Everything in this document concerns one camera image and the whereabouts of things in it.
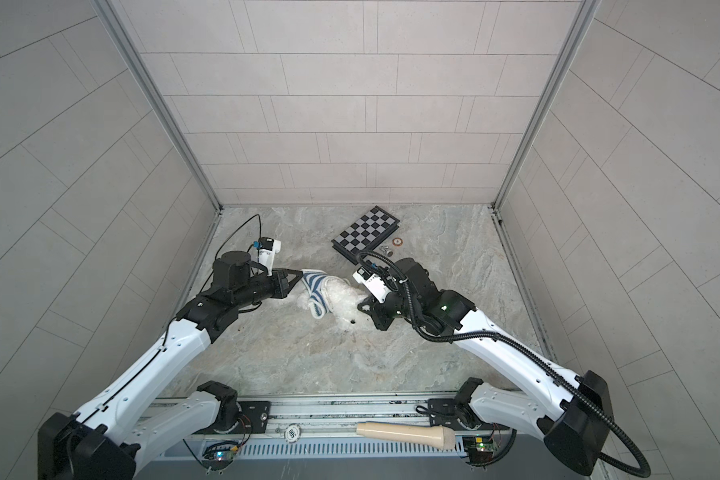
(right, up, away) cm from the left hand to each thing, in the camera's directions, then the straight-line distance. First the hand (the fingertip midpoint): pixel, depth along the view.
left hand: (307, 271), depth 75 cm
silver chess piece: (+20, +4, +29) cm, 36 cm away
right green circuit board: (+41, -40, -7) cm, 58 cm away
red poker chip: (+25, +6, +31) cm, 41 cm away
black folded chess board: (+14, +9, +30) cm, 34 cm away
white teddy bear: (+10, -6, -5) cm, 13 cm away
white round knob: (-2, -37, -6) cm, 37 cm away
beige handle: (+31, -36, -8) cm, 48 cm away
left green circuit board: (-17, -39, -10) cm, 43 cm away
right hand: (+13, -8, -5) cm, 17 cm away
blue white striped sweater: (+4, -7, -7) cm, 10 cm away
